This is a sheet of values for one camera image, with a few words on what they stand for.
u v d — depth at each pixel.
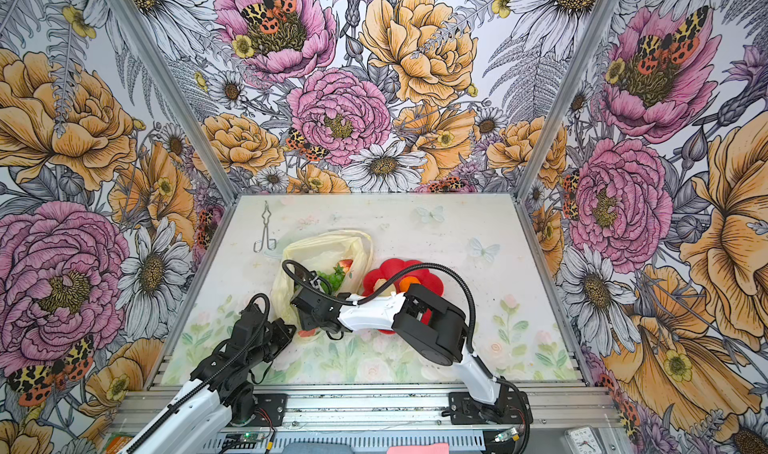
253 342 0.65
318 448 0.67
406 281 0.93
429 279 0.94
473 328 0.51
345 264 0.96
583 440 0.69
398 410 0.76
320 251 1.01
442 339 0.51
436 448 0.70
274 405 0.75
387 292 0.90
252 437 0.71
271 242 1.08
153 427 0.49
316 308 0.69
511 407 0.72
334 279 0.92
